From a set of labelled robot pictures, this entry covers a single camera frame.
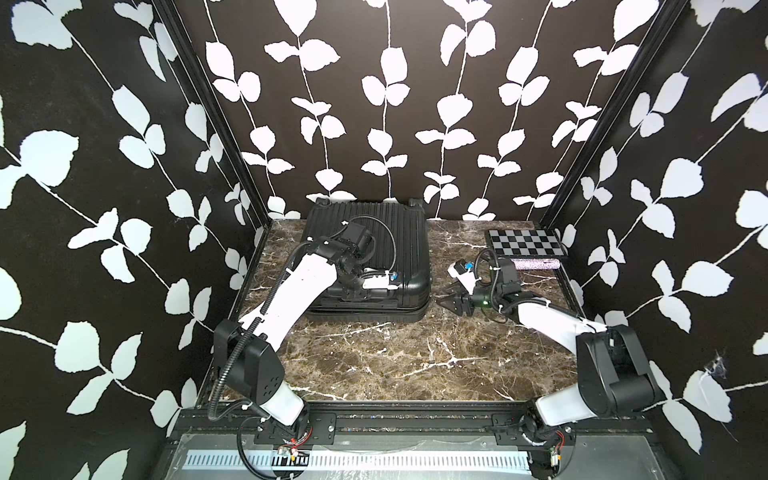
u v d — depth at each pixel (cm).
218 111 88
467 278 77
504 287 71
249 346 41
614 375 86
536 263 104
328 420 76
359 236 64
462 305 76
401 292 78
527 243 112
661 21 70
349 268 57
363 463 70
